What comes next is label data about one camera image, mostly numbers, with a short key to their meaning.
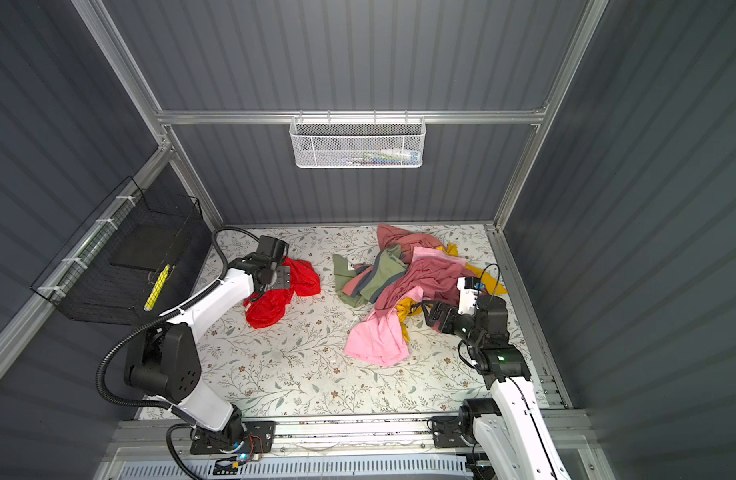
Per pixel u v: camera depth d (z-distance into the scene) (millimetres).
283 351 888
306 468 771
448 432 737
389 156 916
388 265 913
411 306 929
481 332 571
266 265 719
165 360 452
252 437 726
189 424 575
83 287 644
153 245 739
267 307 939
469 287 680
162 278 716
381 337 852
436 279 910
